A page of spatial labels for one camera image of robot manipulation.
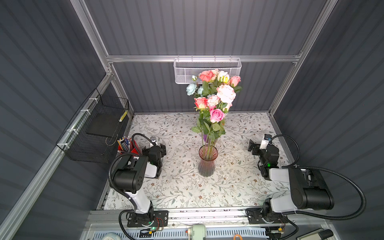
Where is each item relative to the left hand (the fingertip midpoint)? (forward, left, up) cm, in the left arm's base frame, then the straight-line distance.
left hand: (152, 146), depth 95 cm
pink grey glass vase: (-13, -34, -7) cm, 37 cm away
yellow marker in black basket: (+5, +12, +22) cm, 26 cm away
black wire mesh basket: (-9, +24, +23) cm, 34 cm away
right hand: (-5, -68, +6) cm, 68 cm away
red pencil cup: (-3, +13, +7) cm, 15 cm away
